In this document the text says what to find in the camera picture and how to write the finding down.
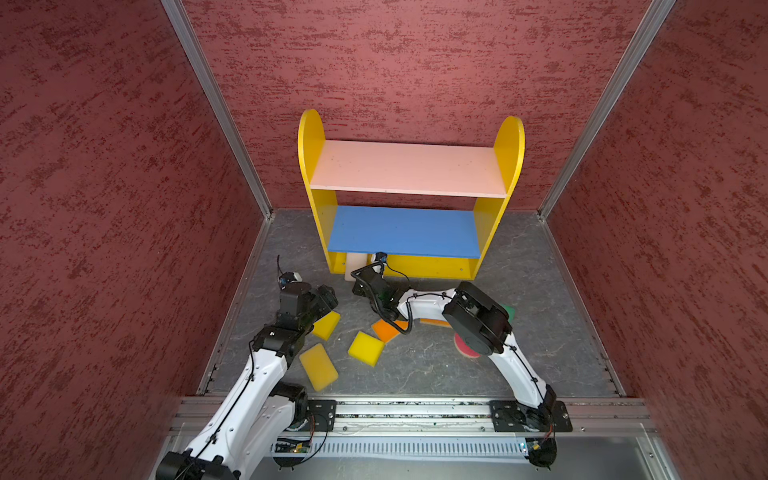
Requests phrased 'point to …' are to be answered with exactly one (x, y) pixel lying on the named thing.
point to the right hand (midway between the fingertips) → (357, 280)
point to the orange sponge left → (385, 332)
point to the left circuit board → (292, 445)
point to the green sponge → (511, 313)
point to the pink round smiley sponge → (464, 348)
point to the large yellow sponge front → (319, 367)
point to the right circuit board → (541, 448)
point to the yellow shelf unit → (428, 210)
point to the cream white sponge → (353, 262)
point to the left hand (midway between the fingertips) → (325, 301)
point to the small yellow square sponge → (366, 348)
